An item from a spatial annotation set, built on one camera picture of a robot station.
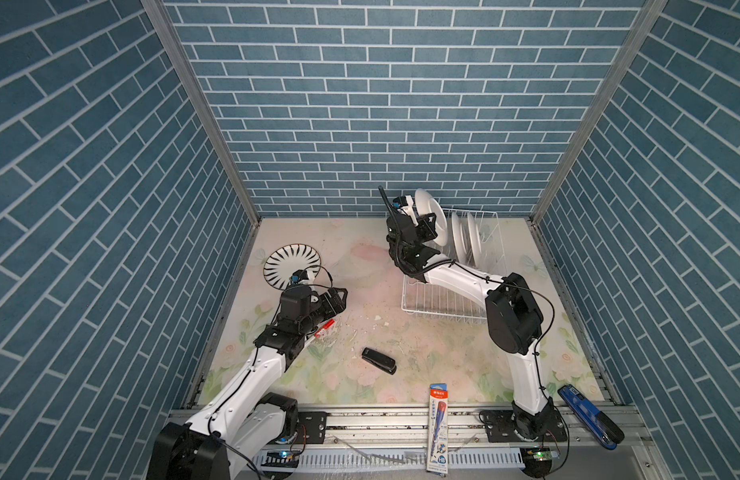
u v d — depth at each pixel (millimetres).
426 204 866
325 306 731
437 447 706
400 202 788
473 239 948
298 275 738
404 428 753
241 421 462
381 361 818
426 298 959
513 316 535
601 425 727
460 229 985
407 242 695
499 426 736
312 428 728
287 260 1079
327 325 910
